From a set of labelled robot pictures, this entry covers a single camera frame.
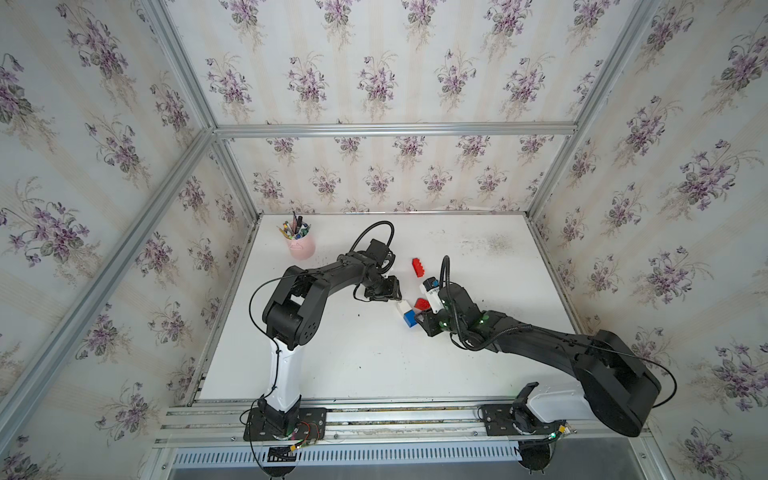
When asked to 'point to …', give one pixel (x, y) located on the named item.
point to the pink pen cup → (303, 248)
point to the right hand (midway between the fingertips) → (423, 316)
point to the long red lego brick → (418, 267)
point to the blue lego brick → (410, 317)
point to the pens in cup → (296, 229)
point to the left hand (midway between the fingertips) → (396, 297)
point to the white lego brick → (405, 306)
